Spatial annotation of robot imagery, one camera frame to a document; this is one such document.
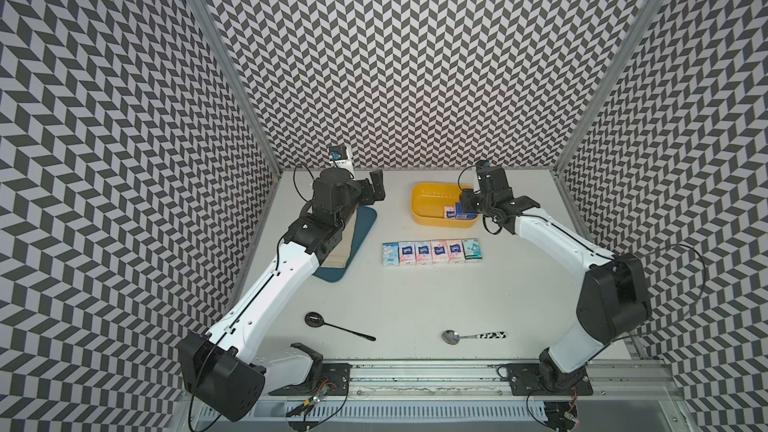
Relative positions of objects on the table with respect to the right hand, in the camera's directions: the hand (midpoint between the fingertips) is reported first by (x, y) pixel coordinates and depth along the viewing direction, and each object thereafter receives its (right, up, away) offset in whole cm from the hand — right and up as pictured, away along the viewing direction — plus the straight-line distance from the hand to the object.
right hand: (466, 200), depth 89 cm
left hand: (-29, +6, -15) cm, 33 cm away
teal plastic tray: (-32, -8, +13) cm, 36 cm away
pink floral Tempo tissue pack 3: (-3, -4, +12) cm, 13 cm away
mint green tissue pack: (+3, -16, +5) cm, 17 cm away
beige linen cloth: (-39, -18, +5) cm, 43 cm away
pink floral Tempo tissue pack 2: (-3, -16, +4) cm, 17 cm away
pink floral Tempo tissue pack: (-8, -16, +4) cm, 18 cm away
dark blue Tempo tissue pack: (0, -5, +10) cm, 11 cm away
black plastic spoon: (-43, -32, -9) cm, 55 cm away
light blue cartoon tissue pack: (-23, -17, +3) cm, 29 cm away
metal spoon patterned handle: (-7, -36, -11) cm, 38 cm away
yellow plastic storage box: (-10, -1, +19) cm, 21 cm away
